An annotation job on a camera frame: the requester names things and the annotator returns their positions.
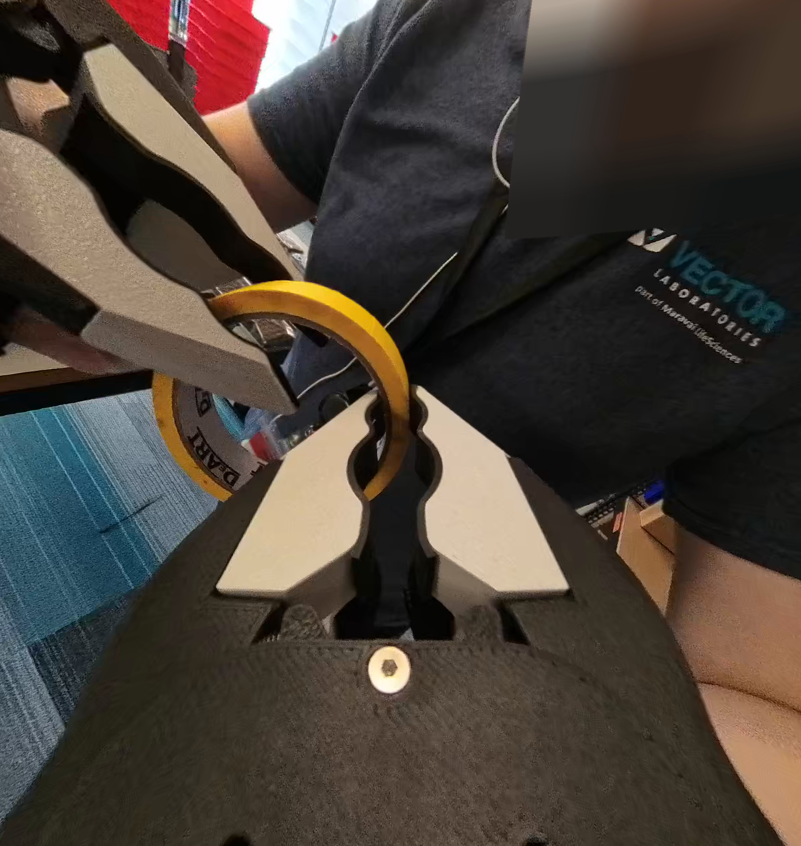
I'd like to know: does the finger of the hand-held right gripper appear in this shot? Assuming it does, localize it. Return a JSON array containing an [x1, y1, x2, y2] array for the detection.
[[0, 124, 301, 417], [44, 0, 304, 295]]

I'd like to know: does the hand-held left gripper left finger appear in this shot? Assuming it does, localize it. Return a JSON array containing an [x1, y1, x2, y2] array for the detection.
[[215, 390, 379, 622]]

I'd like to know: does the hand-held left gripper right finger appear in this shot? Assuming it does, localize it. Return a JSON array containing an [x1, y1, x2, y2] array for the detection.
[[407, 385, 571, 622]]

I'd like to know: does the yellow tape roll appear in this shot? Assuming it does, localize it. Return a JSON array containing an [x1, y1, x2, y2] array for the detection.
[[151, 280, 411, 503]]

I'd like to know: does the person's right forearm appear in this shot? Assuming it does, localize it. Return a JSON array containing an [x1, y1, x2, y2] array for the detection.
[[201, 99, 319, 234]]

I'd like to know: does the person's left forearm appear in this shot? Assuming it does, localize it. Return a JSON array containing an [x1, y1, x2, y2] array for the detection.
[[665, 522, 801, 846]]

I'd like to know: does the stack of red bins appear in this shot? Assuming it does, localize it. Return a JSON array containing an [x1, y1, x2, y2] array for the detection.
[[106, 0, 271, 115]]

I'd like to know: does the small cardboard box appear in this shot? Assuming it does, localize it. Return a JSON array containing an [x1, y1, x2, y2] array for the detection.
[[615, 496, 680, 616]]

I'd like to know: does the person's dark t-shirt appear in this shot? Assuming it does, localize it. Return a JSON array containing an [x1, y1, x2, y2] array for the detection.
[[247, 0, 801, 589]]

